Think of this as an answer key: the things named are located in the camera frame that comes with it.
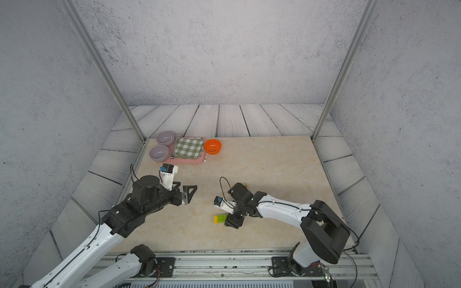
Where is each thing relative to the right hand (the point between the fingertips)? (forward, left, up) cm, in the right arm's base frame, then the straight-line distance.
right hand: (230, 217), depth 82 cm
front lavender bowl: (+39, +44, 0) cm, 59 cm away
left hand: (+5, +14, +19) cm, 25 cm away
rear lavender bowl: (+52, +44, -1) cm, 69 cm away
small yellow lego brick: (-1, +6, +1) cm, 6 cm away
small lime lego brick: (-1, +4, +1) cm, 4 cm away
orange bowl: (+45, +13, -1) cm, 47 cm away
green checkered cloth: (+45, +28, -3) cm, 53 cm away
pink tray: (+44, +39, -2) cm, 59 cm away
